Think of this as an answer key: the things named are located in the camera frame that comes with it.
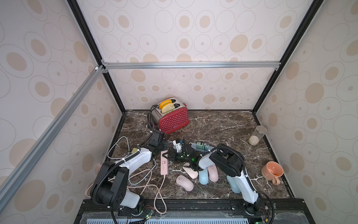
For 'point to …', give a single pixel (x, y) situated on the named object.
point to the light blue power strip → (205, 148)
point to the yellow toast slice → (166, 106)
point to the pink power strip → (164, 163)
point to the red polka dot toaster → (171, 115)
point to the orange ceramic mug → (272, 171)
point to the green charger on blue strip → (199, 145)
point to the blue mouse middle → (203, 176)
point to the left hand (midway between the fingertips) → (170, 142)
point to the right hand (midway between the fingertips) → (162, 160)
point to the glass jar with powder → (255, 137)
